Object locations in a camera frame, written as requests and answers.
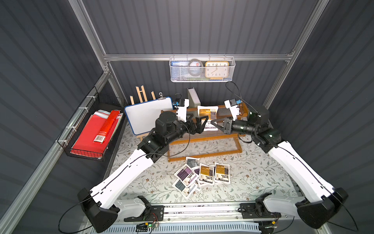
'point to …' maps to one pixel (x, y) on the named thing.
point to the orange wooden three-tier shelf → (205, 144)
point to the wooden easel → (139, 95)
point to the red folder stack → (84, 144)
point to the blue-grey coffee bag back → (193, 162)
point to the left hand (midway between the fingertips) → (202, 116)
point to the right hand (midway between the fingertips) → (212, 124)
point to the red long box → (112, 118)
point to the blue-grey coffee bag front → (185, 190)
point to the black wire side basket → (95, 101)
